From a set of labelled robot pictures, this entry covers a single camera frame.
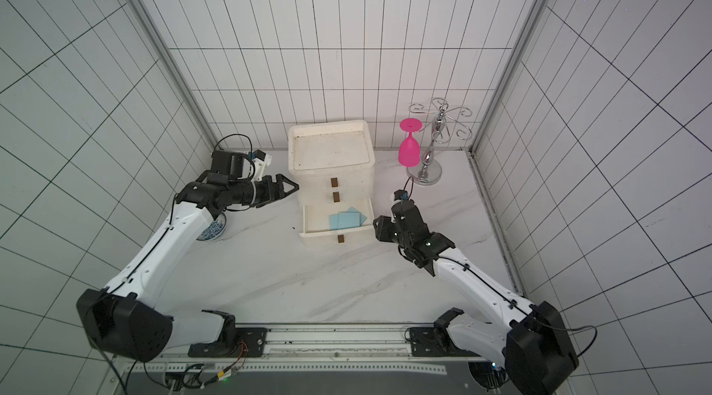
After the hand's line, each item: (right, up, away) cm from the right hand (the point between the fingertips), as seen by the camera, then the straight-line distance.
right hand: (368, 225), depth 82 cm
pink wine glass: (+16, +24, +15) cm, 32 cm away
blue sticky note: (-2, 0, +14) cm, 14 cm away
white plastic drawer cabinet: (-11, +19, +2) cm, 22 cm away
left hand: (-24, +10, -6) cm, 26 cm away
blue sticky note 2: (-8, -1, +13) cm, 16 cm away
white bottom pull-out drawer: (-18, -1, +15) cm, 24 cm away
